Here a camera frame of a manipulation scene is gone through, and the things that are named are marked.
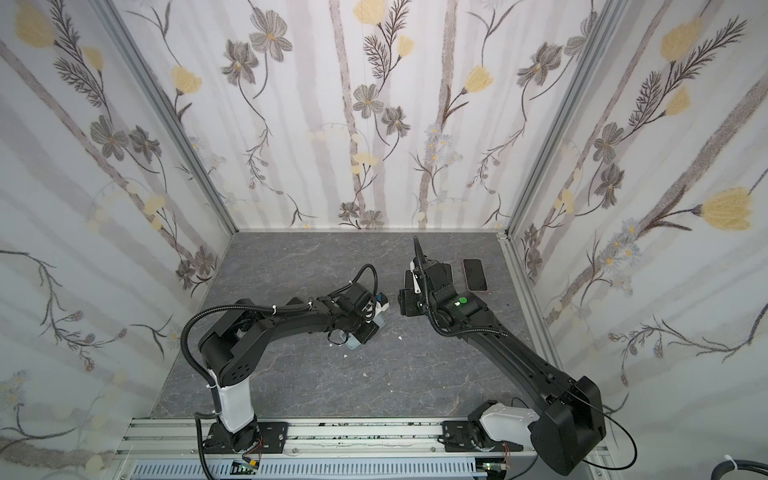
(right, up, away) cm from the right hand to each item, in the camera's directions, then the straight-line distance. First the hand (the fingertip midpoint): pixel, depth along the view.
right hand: (404, 290), depth 78 cm
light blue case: (-15, -15, +4) cm, 21 cm away
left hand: (-10, -13, +15) cm, 22 cm away
